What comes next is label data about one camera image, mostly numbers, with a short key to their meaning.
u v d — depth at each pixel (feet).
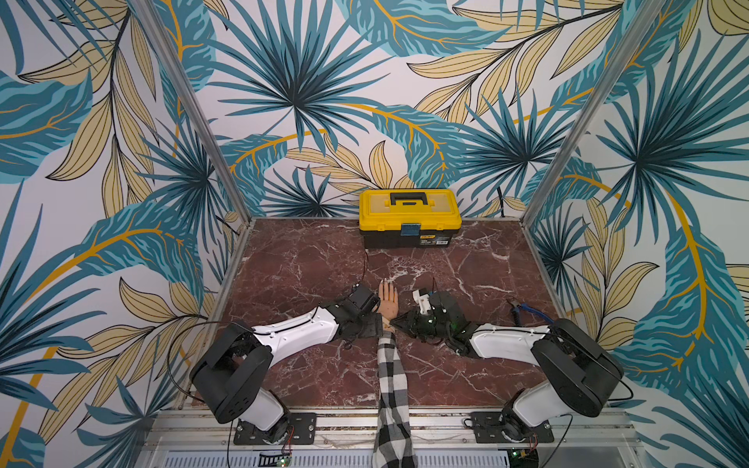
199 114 2.84
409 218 3.23
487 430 2.40
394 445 2.17
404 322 2.52
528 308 3.11
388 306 3.03
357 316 2.23
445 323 2.26
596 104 2.77
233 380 1.40
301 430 2.44
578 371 1.46
